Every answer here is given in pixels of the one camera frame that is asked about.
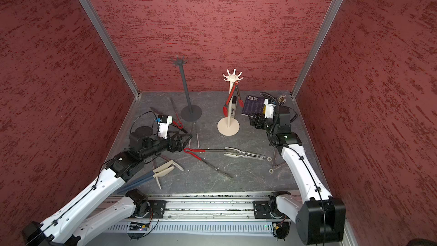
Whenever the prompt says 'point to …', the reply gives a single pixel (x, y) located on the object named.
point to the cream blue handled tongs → (163, 169)
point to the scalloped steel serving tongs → (233, 152)
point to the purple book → (253, 105)
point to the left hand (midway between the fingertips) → (184, 137)
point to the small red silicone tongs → (225, 109)
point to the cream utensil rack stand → (230, 126)
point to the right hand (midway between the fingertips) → (253, 117)
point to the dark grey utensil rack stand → (190, 113)
